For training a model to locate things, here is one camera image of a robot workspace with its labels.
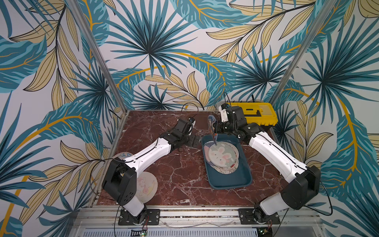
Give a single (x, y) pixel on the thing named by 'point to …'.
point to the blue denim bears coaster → (210, 121)
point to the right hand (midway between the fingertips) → (214, 124)
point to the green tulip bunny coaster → (225, 171)
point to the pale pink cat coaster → (146, 187)
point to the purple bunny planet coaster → (209, 149)
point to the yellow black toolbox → (261, 113)
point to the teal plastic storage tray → (242, 177)
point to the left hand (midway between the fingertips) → (190, 137)
